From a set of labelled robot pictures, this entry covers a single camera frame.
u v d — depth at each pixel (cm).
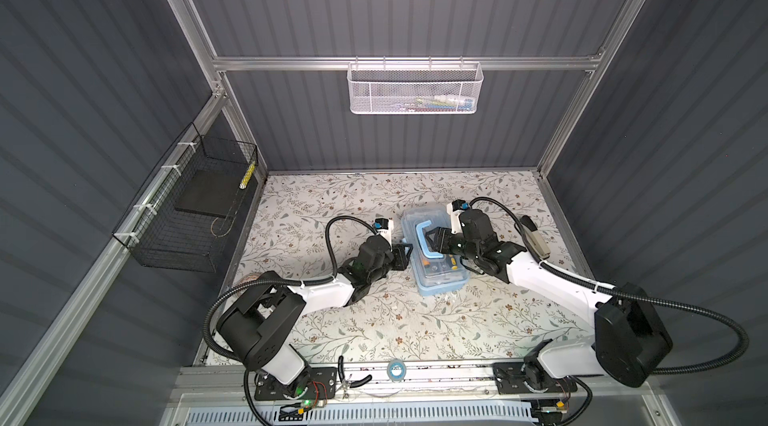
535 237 96
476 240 66
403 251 80
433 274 85
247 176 81
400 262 77
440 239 75
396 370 77
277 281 50
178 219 72
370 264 67
